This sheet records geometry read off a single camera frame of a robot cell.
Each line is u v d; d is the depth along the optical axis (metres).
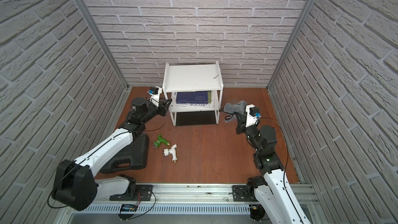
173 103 0.85
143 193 0.74
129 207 0.72
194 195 0.74
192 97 0.87
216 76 0.78
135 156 0.81
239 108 0.66
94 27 0.86
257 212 0.71
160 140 0.90
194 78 0.77
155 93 0.67
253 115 0.57
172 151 0.85
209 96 0.89
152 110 0.68
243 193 0.73
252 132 0.61
